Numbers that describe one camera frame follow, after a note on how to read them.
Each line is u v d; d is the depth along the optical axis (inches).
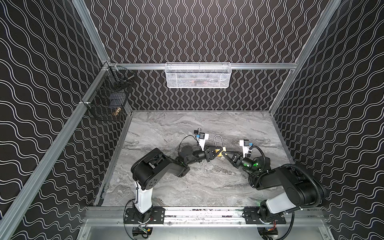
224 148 30.5
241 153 29.1
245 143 28.9
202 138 29.4
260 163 26.0
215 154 30.0
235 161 28.8
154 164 22.0
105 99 36.7
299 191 17.5
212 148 29.4
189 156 26.6
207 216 29.9
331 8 27.5
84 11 27.8
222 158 30.7
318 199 16.6
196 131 42.6
